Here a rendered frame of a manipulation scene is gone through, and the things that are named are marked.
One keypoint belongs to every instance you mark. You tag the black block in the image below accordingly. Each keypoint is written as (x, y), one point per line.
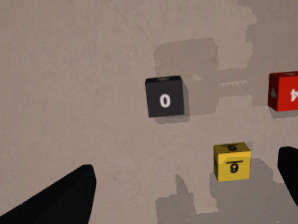
(164, 96)

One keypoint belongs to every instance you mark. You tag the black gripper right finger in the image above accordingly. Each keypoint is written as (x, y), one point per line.
(288, 167)

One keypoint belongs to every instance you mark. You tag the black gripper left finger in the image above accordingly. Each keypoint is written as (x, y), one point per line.
(68, 201)

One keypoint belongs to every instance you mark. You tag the yellow digit block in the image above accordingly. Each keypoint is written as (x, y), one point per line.
(231, 161)

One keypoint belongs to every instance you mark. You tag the red block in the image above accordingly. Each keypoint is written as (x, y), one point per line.
(283, 91)

